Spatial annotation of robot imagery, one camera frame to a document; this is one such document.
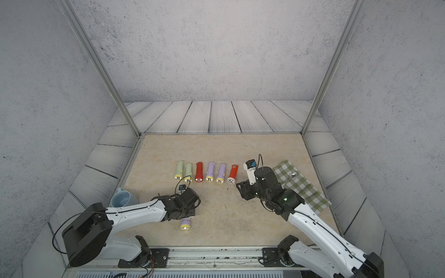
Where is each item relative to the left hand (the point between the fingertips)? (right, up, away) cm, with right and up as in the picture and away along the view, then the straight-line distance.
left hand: (194, 212), depth 86 cm
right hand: (+23, +16, -12) cm, 30 cm away
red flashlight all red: (+1, +15, +10) cm, 18 cm away
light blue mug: (-37, +6, +1) cm, 37 cm away
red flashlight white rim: (+19, +14, +9) cm, 25 cm away
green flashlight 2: (-6, +18, +12) cm, 22 cm away
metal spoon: (+52, +17, +10) cm, 55 cm away
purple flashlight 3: (-3, -3, -6) cm, 7 cm away
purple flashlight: (+7, +16, +10) cm, 19 cm away
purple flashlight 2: (+12, +14, +9) cm, 21 cm away
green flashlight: (-11, +21, +15) cm, 28 cm away
